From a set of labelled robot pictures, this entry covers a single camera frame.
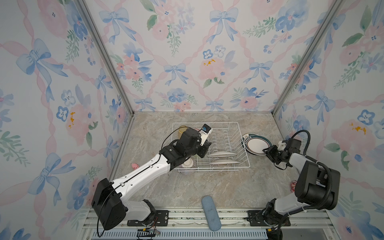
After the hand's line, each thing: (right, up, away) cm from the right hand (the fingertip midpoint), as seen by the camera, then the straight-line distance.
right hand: (265, 150), depth 94 cm
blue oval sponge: (-36, -29, -21) cm, 50 cm away
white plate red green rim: (-6, +4, +8) cm, 11 cm away
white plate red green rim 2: (+2, +4, +6) cm, 8 cm away
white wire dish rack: (-21, +7, +15) cm, 27 cm away
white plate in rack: (-28, -4, -14) cm, 32 cm away
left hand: (-37, +8, -20) cm, 42 cm away
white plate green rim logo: (-28, -1, -7) cm, 29 cm away
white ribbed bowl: (-48, -6, -8) cm, 49 cm away
